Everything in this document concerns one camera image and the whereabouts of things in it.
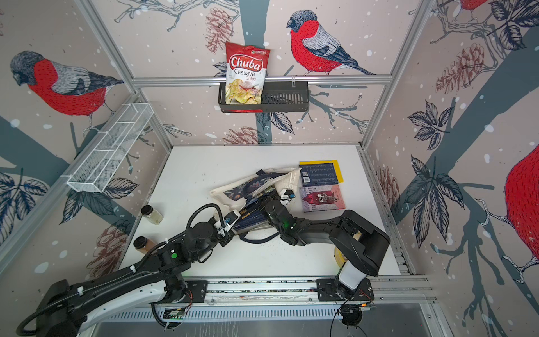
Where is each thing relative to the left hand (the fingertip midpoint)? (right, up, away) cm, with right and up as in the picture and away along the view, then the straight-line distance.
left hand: (237, 213), depth 77 cm
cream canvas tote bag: (-4, +5, +8) cm, 10 cm away
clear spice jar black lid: (-37, -3, +8) cm, 39 cm away
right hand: (+7, +3, +10) cm, 12 cm away
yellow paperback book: (+39, +19, +35) cm, 56 cm away
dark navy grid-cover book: (+35, +13, +30) cm, 48 cm away
